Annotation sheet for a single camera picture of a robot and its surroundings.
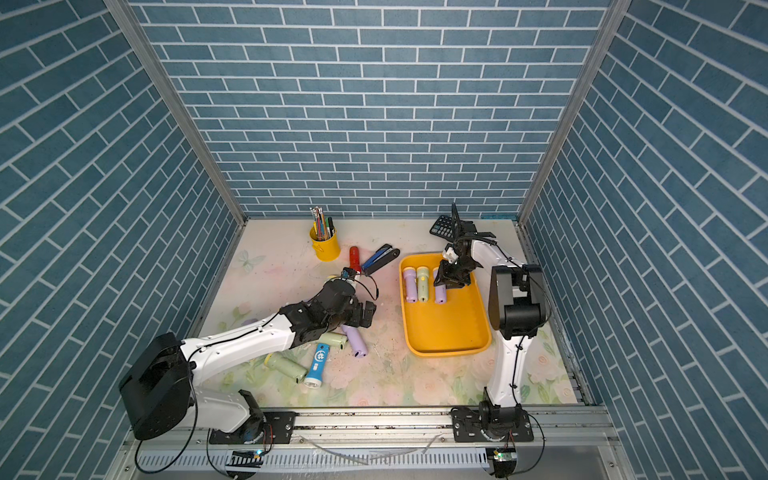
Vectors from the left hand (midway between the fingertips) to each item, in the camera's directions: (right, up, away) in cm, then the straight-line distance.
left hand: (370, 308), depth 84 cm
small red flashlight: (-8, +13, +21) cm, 26 cm away
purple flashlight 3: (-4, -10, +3) cm, 11 cm away
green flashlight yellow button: (+16, +5, +14) cm, 22 cm away
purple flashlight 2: (+21, +3, +10) cm, 24 cm away
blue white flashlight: (-14, -15, -3) cm, 21 cm away
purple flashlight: (+12, +5, +14) cm, 19 cm away
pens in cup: (-18, +24, +19) cm, 35 cm away
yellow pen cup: (-17, +19, +18) cm, 31 cm away
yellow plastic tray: (+27, -7, +8) cm, 29 cm away
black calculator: (+26, +25, +32) cm, 48 cm away
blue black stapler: (+2, +14, +24) cm, 28 cm away
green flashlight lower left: (-22, -15, -3) cm, 27 cm away
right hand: (+23, +5, +14) cm, 27 cm away
